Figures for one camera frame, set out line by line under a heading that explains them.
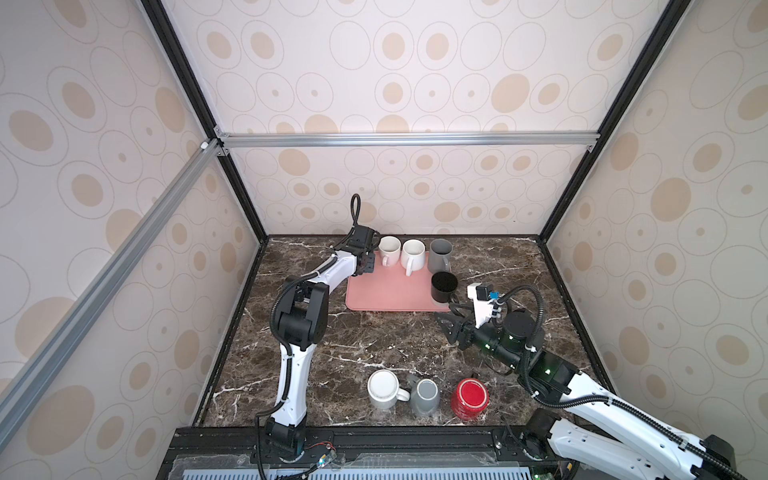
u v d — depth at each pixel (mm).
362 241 833
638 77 776
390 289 1056
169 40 711
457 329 623
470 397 730
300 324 583
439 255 1007
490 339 605
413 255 1033
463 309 702
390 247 1064
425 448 748
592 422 502
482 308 612
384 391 765
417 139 897
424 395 729
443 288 949
